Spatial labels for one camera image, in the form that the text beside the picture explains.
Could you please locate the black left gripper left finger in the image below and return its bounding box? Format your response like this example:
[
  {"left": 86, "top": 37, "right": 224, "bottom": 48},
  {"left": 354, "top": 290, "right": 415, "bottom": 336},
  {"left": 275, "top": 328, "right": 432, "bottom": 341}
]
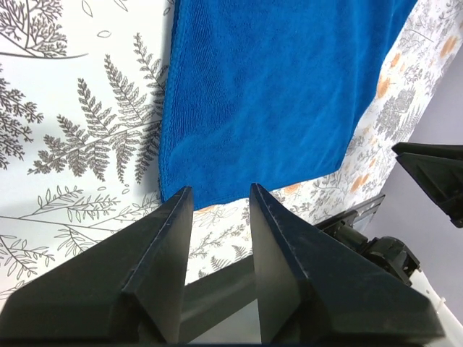
[{"left": 1, "top": 187, "right": 194, "bottom": 343}]

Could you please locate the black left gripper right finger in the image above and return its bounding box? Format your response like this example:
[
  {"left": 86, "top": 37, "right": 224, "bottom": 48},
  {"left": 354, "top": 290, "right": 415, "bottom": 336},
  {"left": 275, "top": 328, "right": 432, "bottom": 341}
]
[{"left": 250, "top": 184, "right": 445, "bottom": 343}]

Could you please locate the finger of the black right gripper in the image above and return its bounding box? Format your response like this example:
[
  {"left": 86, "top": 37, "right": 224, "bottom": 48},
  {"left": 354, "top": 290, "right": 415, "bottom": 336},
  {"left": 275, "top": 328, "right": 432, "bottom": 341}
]
[
  {"left": 392, "top": 142, "right": 462, "bottom": 162},
  {"left": 396, "top": 153, "right": 462, "bottom": 228}
]

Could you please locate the blue towel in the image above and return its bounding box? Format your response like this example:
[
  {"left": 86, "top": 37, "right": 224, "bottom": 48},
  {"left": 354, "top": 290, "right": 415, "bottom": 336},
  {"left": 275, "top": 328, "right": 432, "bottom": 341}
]
[{"left": 158, "top": 1, "right": 415, "bottom": 209}]

